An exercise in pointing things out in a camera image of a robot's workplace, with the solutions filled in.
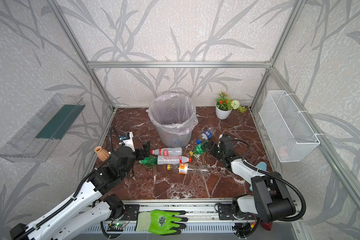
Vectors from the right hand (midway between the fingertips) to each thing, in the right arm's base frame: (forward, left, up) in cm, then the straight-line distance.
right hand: (208, 142), depth 91 cm
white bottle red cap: (-5, +25, -3) cm, 25 cm away
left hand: (-7, +34, +16) cm, 38 cm away
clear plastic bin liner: (+20, +22, +6) cm, 30 cm away
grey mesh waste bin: (+1, +25, +2) cm, 25 cm away
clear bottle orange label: (-16, +11, -2) cm, 20 cm away
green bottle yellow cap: (-10, +34, -4) cm, 36 cm away
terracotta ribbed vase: (-8, +62, +3) cm, 63 cm away
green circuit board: (-41, +46, -6) cm, 62 cm away
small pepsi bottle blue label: (+8, 0, -3) cm, 8 cm away
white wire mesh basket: (-15, -31, +27) cm, 44 cm away
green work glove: (-40, +25, -5) cm, 48 cm away
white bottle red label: (-10, +21, -2) cm, 24 cm away
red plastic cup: (-42, -23, -3) cm, 48 cm away
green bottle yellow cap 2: (-3, +5, -2) cm, 7 cm away
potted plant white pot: (+27, -13, +5) cm, 30 cm away
